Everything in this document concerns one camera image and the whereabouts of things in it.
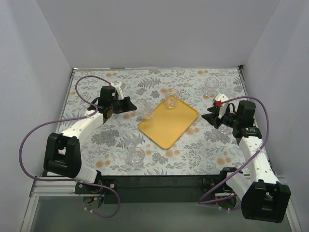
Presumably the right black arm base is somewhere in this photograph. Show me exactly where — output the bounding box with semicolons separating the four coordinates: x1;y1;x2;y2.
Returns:
197;180;240;211

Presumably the clear glass mid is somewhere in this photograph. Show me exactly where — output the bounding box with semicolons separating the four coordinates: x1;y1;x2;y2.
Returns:
218;124;233;135
134;99;155;119

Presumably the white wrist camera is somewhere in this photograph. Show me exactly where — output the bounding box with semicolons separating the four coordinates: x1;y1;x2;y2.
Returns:
213;93;229;119
112;82;124;100

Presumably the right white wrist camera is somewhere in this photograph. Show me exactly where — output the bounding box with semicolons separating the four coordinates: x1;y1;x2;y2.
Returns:
213;93;229;119

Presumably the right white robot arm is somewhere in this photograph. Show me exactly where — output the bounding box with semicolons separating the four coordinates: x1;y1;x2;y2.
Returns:
202;100;291;223

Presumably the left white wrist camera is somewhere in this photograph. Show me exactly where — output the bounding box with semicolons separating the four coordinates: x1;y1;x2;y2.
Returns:
112;82;124;100

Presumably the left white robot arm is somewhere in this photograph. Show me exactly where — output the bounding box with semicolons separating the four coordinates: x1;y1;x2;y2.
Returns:
43;82;137;184

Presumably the clear glass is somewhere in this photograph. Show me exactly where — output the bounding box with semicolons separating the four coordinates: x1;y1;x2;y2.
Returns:
126;146;145;167
165;88;180;109
203;77;219;97

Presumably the floral patterned table mat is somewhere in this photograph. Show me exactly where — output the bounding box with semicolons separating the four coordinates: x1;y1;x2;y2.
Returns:
58;68;245;175

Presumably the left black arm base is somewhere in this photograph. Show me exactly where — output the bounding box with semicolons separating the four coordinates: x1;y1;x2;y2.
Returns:
74;180;120;210

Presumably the yellow plastic tray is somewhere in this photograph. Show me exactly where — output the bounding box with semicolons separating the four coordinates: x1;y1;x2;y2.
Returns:
138;99;198;149

